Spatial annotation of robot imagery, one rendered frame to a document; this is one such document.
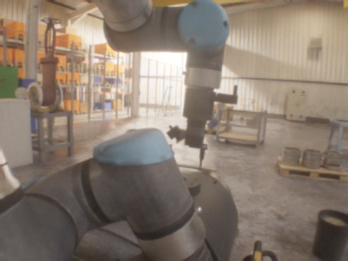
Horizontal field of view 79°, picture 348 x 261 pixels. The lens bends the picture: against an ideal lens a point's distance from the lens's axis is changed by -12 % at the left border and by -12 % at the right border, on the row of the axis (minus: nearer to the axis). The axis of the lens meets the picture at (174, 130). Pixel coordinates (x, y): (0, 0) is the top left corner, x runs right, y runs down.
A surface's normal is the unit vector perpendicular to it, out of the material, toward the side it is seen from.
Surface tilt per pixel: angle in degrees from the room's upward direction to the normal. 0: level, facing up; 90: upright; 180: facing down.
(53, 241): 60
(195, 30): 91
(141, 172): 84
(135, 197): 92
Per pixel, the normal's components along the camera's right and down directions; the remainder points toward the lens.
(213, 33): -0.08, 0.17
